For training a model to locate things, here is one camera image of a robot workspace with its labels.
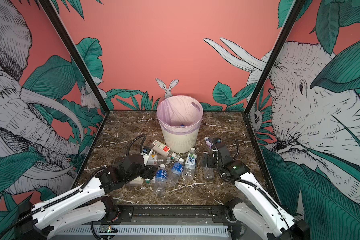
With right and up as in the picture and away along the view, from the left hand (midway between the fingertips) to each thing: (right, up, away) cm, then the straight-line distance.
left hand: (151, 161), depth 77 cm
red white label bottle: (+5, +3, +15) cm, 16 cm away
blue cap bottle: (+16, +19, +30) cm, 39 cm away
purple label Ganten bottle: (+34, +7, +20) cm, 40 cm away
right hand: (+31, +3, +2) cm, 31 cm away
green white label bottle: (+21, -4, +9) cm, 23 cm away
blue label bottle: (+4, -11, +3) cm, 12 cm away
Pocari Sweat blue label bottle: (+32, -10, +13) cm, 36 cm away
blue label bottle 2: (+13, -7, +7) cm, 16 cm away
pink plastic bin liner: (+14, +26, +23) cm, 37 cm away
